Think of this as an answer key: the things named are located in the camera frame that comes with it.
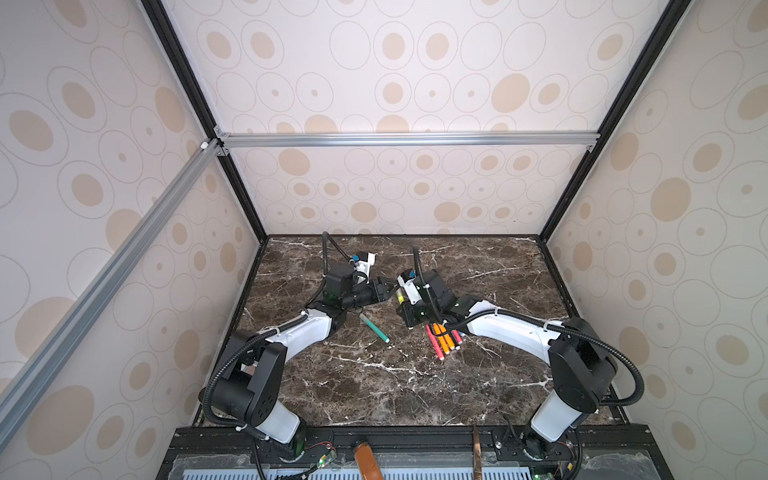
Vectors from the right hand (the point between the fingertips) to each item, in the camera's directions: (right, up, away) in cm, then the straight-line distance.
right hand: (409, 306), depth 88 cm
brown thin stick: (+16, -34, -15) cm, 41 cm away
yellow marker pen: (-3, +4, -4) cm, 7 cm away
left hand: (-1, +7, -6) cm, 9 cm away
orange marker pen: (+13, -11, +4) cm, 17 cm away
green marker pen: (-11, -8, +7) cm, 15 cm away
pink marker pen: (+8, -12, +2) cm, 14 cm away
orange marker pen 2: (+10, -11, +4) cm, 15 cm away
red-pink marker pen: (+15, -10, +4) cm, 18 cm away
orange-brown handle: (-11, -34, -18) cm, 40 cm away
